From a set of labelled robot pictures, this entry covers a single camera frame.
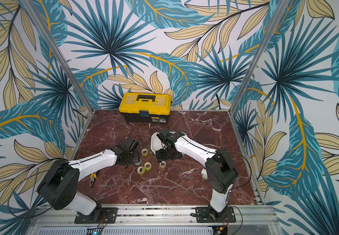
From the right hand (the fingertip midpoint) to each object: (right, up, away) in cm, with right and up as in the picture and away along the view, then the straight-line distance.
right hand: (166, 158), depth 86 cm
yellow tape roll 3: (-2, -5, +4) cm, 7 cm away
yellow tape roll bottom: (-15, -7, +1) cm, 17 cm away
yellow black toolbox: (-15, +31, +13) cm, 37 cm away
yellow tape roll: (-14, +2, +9) cm, 17 cm away
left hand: (-19, -2, +3) cm, 20 cm away
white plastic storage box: (-7, +7, +13) cm, 17 cm away
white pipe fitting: (+22, -9, -2) cm, 24 cm away
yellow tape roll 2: (-11, -6, +3) cm, 13 cm away
